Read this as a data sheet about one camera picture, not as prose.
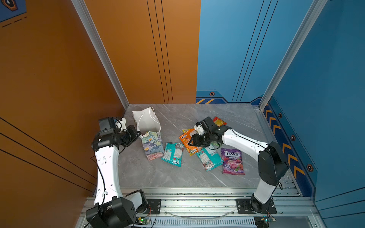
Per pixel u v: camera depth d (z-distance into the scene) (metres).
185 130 1.01
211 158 0.87
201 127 0.73
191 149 0.92
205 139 0.74
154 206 0.74
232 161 0.87
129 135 0.64
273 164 0.49
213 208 0.74
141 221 0.71
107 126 0.55
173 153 0.90
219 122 1.09
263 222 0.71
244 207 0.72
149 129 0.96
